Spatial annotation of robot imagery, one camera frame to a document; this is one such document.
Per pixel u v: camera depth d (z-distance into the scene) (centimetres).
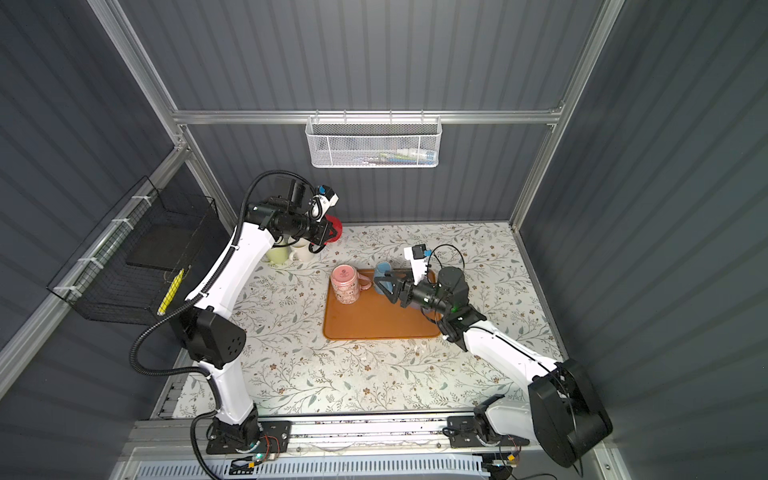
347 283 91
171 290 69
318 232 73
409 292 67
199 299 48
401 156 91
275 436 73
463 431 73
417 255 68
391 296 68
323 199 73
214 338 48
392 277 75
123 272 71
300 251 104
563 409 41
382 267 96
